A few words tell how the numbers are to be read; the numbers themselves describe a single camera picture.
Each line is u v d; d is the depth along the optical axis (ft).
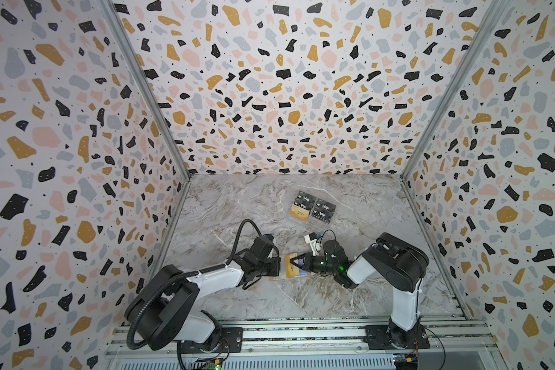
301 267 2.75
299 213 3.31
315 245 2.79
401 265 1.71
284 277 2.87
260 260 2.35
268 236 2.73
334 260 2.46
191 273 1.55
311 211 3.28
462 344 2.45
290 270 2.87
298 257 2.88
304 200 3.30
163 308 1.38
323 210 3.20
